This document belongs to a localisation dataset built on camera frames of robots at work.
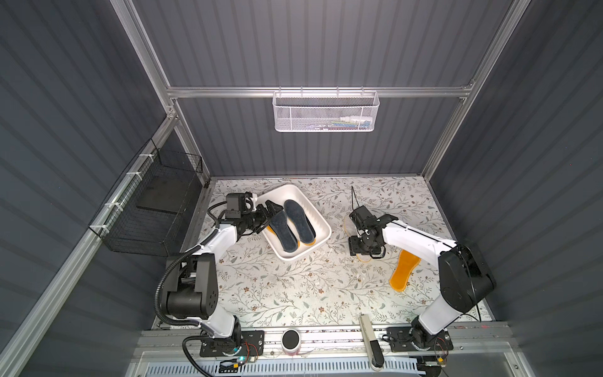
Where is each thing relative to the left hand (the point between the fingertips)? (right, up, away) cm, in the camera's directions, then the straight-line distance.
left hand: (280, 214), depth 89 cm
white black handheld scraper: (+30, -38, -19) cm, 52 cm away
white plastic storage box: (-2, +8, +20) cm, 22 cm away
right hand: (+31, -14, +1) cm, 34 cm away
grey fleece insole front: (-1, -5, +10) cm, 12 cm away
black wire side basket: (-40, +1, -15) cm, 43 cm away
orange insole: (-5, -7, +10) cm, 14 cm away
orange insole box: (+12, -12, +5) cm, 17 cm away
